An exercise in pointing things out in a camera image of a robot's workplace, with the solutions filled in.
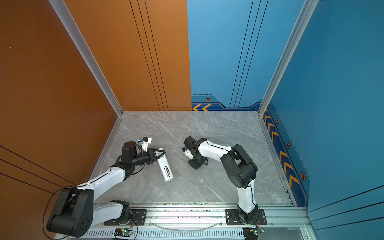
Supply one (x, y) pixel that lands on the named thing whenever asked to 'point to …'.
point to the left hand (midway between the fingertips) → (165, 152)
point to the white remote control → (165, 166)
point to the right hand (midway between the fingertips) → (195, 165)
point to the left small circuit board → (123, 232)
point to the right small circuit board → (251, 233)
